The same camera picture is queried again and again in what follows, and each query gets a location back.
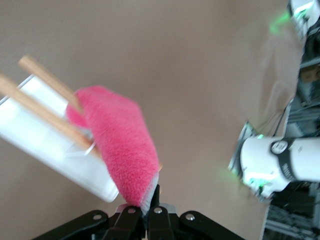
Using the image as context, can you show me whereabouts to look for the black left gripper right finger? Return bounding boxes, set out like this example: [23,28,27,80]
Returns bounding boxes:
[146,185,243,240]

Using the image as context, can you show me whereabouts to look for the pink fleece towel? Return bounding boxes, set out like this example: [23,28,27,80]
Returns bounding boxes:
[65,85,161,213]

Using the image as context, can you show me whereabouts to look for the white rack with wooden bars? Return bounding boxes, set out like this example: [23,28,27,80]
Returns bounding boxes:
[0,54,120,203]

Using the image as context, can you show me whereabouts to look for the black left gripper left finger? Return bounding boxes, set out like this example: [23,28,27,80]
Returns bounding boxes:
[32,206,144,240]

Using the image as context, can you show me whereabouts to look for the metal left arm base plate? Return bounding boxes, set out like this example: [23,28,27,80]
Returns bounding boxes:
[227,121,276,203]

